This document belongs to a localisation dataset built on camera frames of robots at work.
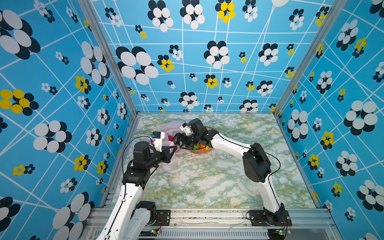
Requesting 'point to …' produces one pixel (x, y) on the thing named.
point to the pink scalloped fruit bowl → (201, 150)
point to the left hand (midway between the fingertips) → (177, 147)
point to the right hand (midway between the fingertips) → (175, 145)
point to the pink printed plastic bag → (170, 129)
